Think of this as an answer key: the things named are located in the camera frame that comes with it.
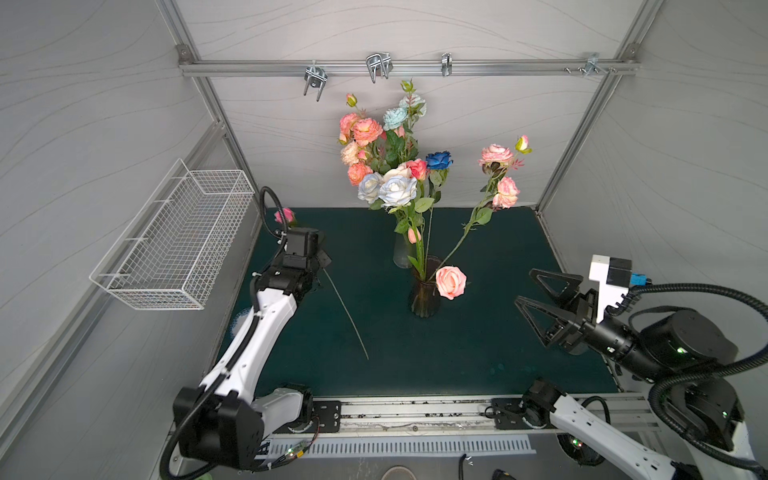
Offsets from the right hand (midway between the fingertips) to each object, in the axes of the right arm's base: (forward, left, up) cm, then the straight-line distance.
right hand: (526, 285), depth 48 cm
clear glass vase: (+36, +21, -38) cm, 57 cm away
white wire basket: (+13, +75, -12) cm, 77 cm away
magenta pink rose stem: (+28, +53, -15) cm, 62 cm away
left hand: (+21, +45, -22) cm, 54 cm away
